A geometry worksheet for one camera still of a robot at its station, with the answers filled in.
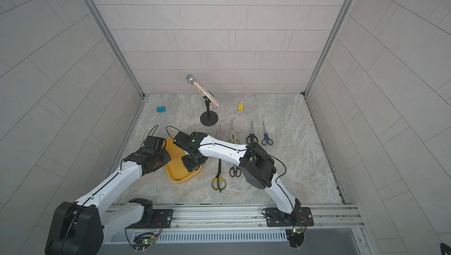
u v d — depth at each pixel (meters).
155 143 0.66
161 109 1.08
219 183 0.80
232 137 0.96
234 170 0.85
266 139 0.96
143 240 0.66
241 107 1.08
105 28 0.85
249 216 0.73
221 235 0.68
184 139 0.66
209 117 1.03
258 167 0.49
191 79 0.85
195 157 0.69
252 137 0.97
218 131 0.99
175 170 0.81
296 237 0.68
